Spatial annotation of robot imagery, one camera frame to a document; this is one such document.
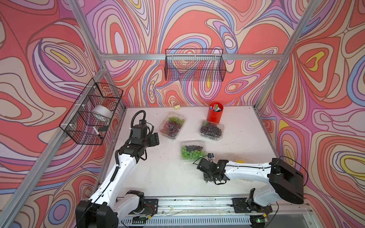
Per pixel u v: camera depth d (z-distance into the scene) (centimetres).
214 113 102
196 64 95
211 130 99
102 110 74
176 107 118
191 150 90
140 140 59
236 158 88
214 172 64
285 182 43
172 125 100
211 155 79
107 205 39
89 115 78
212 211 73
